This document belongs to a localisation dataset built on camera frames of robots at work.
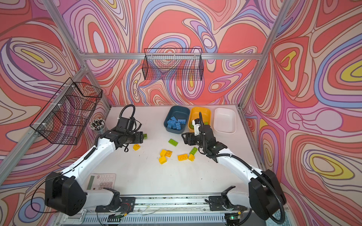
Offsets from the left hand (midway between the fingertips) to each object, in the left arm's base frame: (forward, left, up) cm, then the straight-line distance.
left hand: (140, 135), depth 85 cm
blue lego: (+17, -23, -12) cm, 31 cm away
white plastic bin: (+24, -60, -15) cm, 66 cm away
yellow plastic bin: (+28, -35, -11) cm, 47 cm away
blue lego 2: (+23, -19, -12) cm, 32 cm away
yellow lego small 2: (-9, -32, -12) cm, 35 cm away
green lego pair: (-3, -34, -14) cm, 37 cm away
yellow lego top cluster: (-5, -13, -13) cm, 19 cm away
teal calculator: (-42, -69, -12) cm, 81 cm away
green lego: (+3, -20, -14) cm, 24 cm away
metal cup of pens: (+7, +28, +2) cm, 29 cm away
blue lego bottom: (+17, -18, -12) cm, 27 cm away
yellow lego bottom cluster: (-11, -14, -12) cm, 21 cm away
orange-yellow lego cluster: (-6, -17, -13) cm, 22 cm away
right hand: (-2, -29, 0) cm, 29 cm away
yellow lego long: (-8, -26, -13) cm, 30 cm away
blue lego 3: (+19, -27, -10) cm, 34 cm away
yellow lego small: (-1, +5, -12) cm, 13 cm away
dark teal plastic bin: (+22, -22, -11) cm, 33 cm away
